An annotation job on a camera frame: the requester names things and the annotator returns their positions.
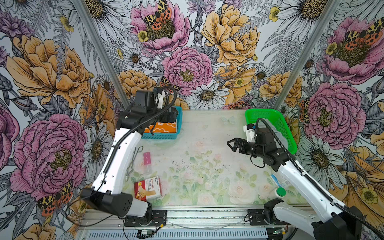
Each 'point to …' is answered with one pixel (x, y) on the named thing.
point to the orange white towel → (168, 127)
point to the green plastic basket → (276, 118)
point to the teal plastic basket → (167, 136)
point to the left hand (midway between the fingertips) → (169, 118)
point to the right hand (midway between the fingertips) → (234, 148)
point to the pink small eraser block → (147, 158)
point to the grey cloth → (279, 135)
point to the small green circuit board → (146, 232)
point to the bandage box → (148, 189)
